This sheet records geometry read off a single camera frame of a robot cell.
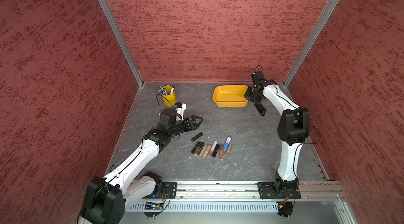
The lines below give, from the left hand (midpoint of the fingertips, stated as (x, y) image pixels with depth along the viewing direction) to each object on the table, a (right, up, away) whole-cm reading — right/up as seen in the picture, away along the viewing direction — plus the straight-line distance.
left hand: (196, 124), depth 79 cm
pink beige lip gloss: (+9, -15, +8) cm, 19 cm away
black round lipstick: (+10, -16, +7) cm, 20 cm away
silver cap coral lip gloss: (+13, -17, +6) cm, 22 cm away
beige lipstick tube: (+5, -16, +6) cm, 18 cm away
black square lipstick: (-1, -15, +8) cm, 17 cm away
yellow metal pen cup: (-19, +12, +21) cm, 31 cm away
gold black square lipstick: (+1, -15, +6) cm, 16 cm away
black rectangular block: (+42, +6, +24) cm, 48 cm away
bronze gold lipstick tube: (+18, -16, +8) cm, 25 cm away
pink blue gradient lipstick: (+17, -13, +10) cm, 24 cm away
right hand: (+31, +13, +18) cm, 38 cm away
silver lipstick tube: (+3, -15, +7) cm, 17 cm away
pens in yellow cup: (-21, +18, +15) cm, 32 cm away
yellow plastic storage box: (+22, +15, +33) cm, 43 cm away
